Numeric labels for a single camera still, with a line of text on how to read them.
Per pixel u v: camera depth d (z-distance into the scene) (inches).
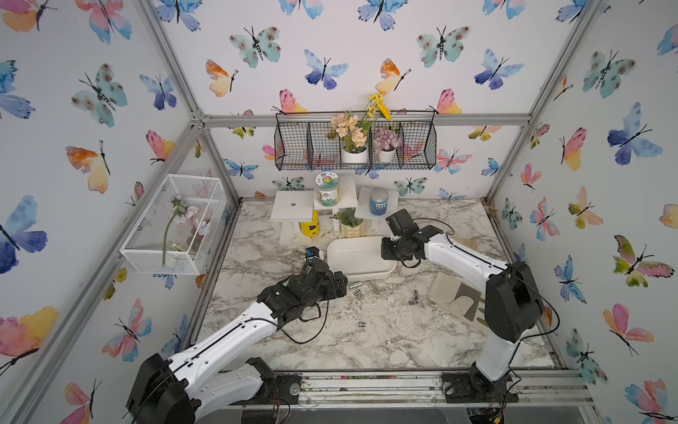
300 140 38.8
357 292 36.0
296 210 38.3
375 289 36.7
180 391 15.2
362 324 33.5
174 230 29.0
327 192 32.6
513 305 18.6
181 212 29.6
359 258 38.7
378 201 35.5
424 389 29.5
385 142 35.4
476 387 25.6
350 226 38.1
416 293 36.1
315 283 23.6
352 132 31.8
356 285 36.8
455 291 34.5
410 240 26.1
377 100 31.9
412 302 35.1
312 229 40.1
